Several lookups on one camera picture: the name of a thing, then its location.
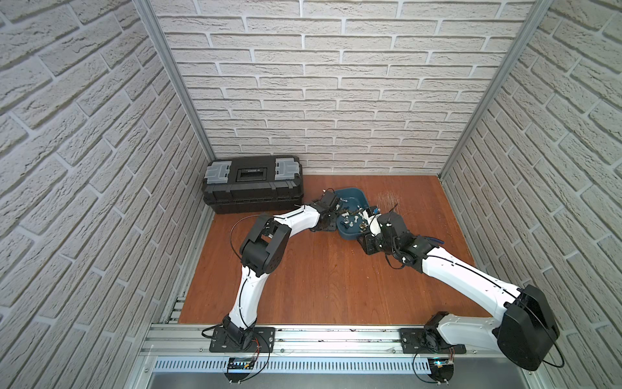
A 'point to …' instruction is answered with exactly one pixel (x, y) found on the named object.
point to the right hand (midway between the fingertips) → (364, 236)
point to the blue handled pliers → (434, 239)
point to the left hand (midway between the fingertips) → (333, 222)
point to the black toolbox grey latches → (253, 184)
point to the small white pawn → (355, 219)
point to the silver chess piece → (346, 220)
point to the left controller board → (239, 368)
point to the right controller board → (441, 369)
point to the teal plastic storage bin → (350, 224)
